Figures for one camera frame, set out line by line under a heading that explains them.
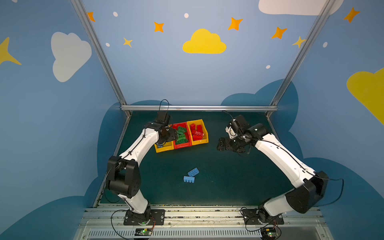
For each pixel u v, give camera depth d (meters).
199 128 1.08
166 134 0.78
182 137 1.01
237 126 0.62
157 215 0.75
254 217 0.74
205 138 1.03
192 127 1.08
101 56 0.86
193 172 0.89
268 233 0.72
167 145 0.99
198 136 1.01
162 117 0.70
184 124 1.07
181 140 1.01
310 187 0.40
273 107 1.18
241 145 0.65
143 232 0.71
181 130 1.07
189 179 0.85
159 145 0.98
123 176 0.45
